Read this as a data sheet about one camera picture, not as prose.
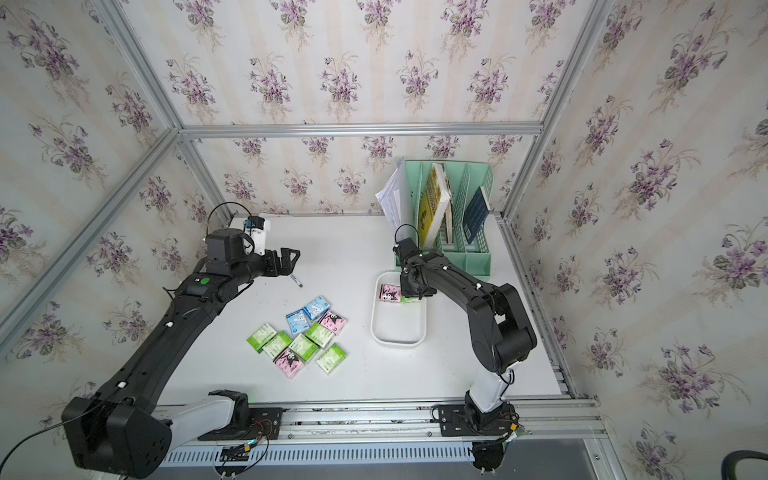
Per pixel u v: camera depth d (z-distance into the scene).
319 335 0.86
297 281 1.01
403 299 0.93
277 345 0.84
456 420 0.73
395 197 0.89
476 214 1.05
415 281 0.76
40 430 0.34
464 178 1.01
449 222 1.02
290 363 0.80
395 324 0.89
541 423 0.73
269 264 0.69
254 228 0.67
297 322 0.88
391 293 0.94
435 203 0.93
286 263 0.70
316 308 0.91
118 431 0.38
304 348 0.83
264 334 0.86
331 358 0.82
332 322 0.88
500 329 0.48
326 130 0.96
